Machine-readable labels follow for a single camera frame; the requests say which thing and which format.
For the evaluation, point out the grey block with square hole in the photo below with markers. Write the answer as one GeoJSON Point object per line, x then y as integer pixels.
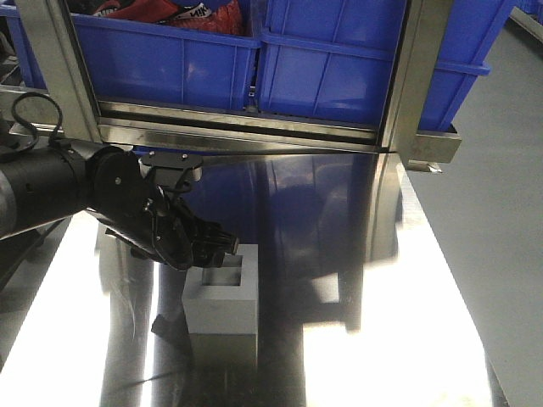
{"type": "Point", "coordinates": [225, 313]}

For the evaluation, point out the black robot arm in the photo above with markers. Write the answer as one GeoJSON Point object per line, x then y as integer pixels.
{"type": "Point", "coordinates": [38, 182]}

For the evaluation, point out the steel rack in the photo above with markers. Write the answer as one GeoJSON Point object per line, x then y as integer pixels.
{"type": "Point", "coordinates": [72, 76]}
{"type": "Point", "coordinates": [528, 23]}

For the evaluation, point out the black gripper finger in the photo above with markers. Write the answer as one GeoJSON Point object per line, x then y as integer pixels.
{"type": "Point", "coordinates": [218, 237]}
{"type": "Point", "coordinates": [208, 258]}

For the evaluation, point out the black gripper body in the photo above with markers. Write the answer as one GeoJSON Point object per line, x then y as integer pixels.
{"type": "Point", "coordinates": [152, 229]}

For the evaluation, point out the blue plastic bin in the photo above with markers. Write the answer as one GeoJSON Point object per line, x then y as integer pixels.
{"type": "Point", "coordinates": [297, 80]}
{"type": "Point", "coordinates": [29, 55]}
{"type": "Point", "coordinates": [140, 68]}
{"type": "Point", "coordinates": [305, 17]}

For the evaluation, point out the red mesh bag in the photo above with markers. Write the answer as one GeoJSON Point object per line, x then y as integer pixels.
{"type": "Point", "coordinates": [225, 21]}

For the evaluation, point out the red and black sports shoe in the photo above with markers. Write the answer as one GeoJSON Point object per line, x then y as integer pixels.
{"type": "Point", "coordinates": [144, 8]}

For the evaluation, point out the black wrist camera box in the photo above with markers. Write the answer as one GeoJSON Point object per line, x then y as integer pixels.
{"type": "Point", "coordinates": [169, 163]}

